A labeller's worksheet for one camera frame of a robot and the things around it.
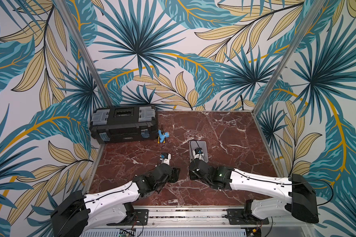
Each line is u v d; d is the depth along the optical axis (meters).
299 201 0.40
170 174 0.60
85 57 0.85
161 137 1.01
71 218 0.40
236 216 0.73
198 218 0.75
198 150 0.69
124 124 0.90
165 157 0.71
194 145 1.01
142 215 0.74
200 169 0.56
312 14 0.71
